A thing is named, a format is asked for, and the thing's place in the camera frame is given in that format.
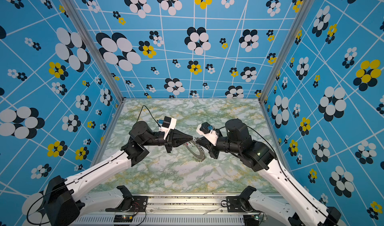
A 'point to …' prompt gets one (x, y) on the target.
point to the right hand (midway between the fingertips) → (199, 139)
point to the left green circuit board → (123, 218)
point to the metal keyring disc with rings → (200, 157)
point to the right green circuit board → (251, 220)
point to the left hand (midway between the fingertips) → (191, 139)
